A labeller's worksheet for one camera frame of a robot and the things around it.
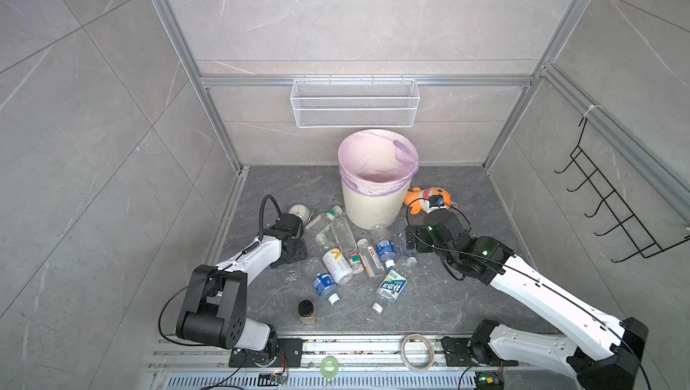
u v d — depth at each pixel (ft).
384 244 2.91
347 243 3.01
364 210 2.90
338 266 2.74
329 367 2.36
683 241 1.69
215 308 1.41
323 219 3.32
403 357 2.35
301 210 3.29
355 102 3.28
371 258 2.85
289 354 2.40
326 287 2.62
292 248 2.51
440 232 1.78
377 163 3.37
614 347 1.26
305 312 2.39
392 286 2.62
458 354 2.41
